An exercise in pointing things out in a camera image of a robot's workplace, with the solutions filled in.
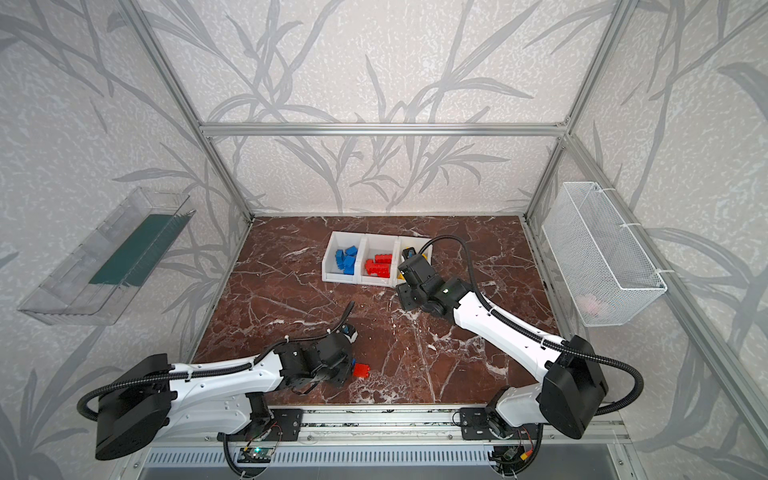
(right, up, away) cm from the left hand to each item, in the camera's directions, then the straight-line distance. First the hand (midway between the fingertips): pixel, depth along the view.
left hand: (354, 361), depth 83 cm
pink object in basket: (+59, +18, -10) cm, 63 cm away
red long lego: (+7, +28, +21) cm, 36 cm away
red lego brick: (+3, +25, +16) cm, 30 cm away
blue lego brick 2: (-8, +29, +19) cm, 35 cm away
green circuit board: (-22, -18, -12) cm, 31 cm away
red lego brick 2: (+2, -2, -1) cm, 3 cm away
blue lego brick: (-5, +30, +25) cm, 40 cm away
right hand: (+16, +23, 0) cm, 28 cm away
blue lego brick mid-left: (-5, +26, +19) cm, 33 cm away
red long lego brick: (+6, +25, +16) cm, 30 cm away
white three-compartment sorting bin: (+1, +32, +22) cm, 39 cm away
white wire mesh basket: (+56, +26, -23) cm, 66 cm away
